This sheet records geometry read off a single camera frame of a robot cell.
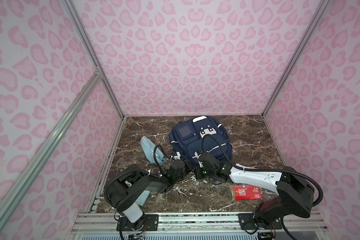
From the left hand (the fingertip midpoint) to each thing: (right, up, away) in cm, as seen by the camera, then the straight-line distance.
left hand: (196, 161), depth 87 cm
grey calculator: (-29, -19, -7) cm, 36 cm away
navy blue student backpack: (-2, +12, +12) cm, 17 cm away
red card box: (+26, -16, -5) cm, 31 cm away
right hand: (-2, -5, -4) cm, 7 cm away
